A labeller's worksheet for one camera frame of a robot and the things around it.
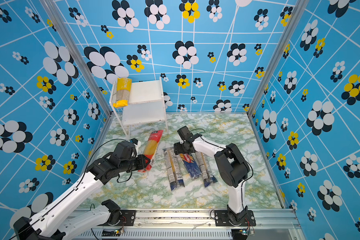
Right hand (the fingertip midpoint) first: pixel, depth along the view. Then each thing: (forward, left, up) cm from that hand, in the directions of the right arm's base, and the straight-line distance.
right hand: (180, 150), depth 95 cm
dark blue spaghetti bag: (-11, -7, 0) cm, 13 cm away
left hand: (-15, +14, +15) cm, 25 cm away
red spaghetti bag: (-8, +14, +15) cm, 22 cm away
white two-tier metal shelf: (+12, +18, +28) cm, 35 cm away
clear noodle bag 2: (-12, -16, -1) cm, 20 cm away
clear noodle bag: (-16, +2, 0) cm, 16 cm away
